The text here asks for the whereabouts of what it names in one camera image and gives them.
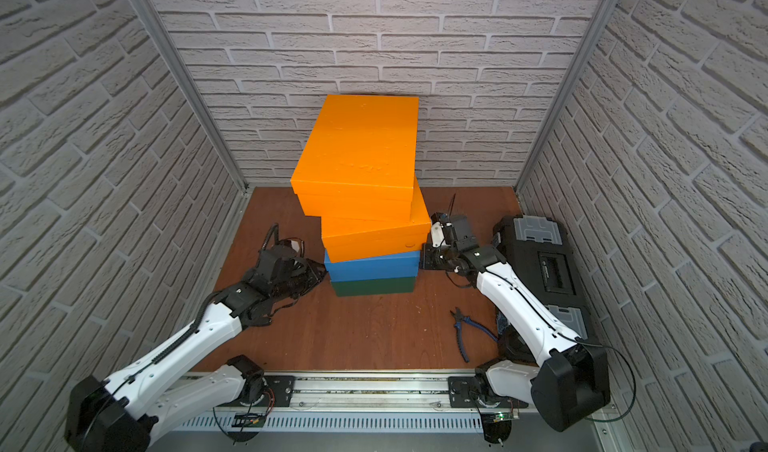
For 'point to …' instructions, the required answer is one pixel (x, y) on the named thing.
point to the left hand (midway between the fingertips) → (333, 265)
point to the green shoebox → (374, 286)
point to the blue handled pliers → (459, 318)
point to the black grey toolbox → (541, 252)
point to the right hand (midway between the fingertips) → (422, 255)
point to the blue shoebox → (401, 265)
